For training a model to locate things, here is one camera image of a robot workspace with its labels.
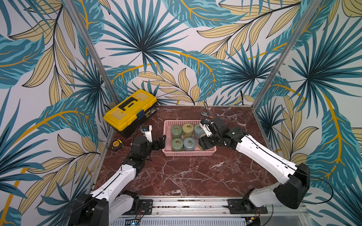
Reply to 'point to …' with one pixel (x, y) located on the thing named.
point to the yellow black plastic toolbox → (128, 116)
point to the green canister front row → (176, 145)
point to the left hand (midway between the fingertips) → (159, 137)
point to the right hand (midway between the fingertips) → (205, 139)
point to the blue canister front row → (189, 144)
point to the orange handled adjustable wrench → (205, 114)
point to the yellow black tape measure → (117, 145)
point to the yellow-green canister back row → (187, 130)
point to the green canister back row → (176, 132)
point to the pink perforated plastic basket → (182, 137)
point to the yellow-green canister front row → (200, 147)
